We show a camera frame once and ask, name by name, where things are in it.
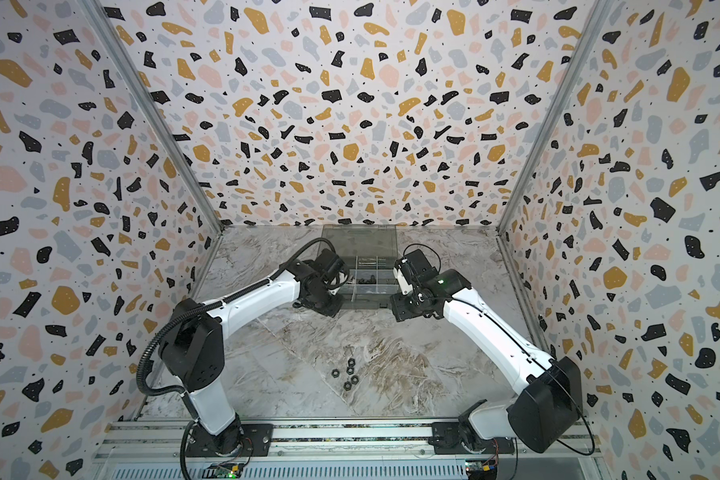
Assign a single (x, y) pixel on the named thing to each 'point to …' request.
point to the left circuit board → (225, 470)
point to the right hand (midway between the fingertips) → (397, 301)
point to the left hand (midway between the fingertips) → (335, 304)
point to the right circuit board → (482, 469)
